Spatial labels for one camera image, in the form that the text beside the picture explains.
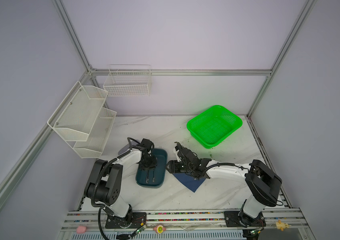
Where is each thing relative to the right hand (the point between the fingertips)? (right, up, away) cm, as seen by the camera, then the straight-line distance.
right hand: (166, 167), depth 83 cm
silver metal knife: (-8, -9, +6) cm, 13 cm away
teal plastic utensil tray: (-4, -4, +7) cm, 9 cm away
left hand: (-9, -2, +7) cm, 12 cm away
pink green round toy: (-2, -24, -15) cm, 29 cm away
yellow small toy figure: (+54, -23, -14) cm, 61 cm away
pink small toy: (-40, -26, -13) cm, 50 cm away
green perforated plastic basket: (+33, +23, +31) cm, 51 cm away
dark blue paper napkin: (+12, -9, +3) cm, 16 cm away
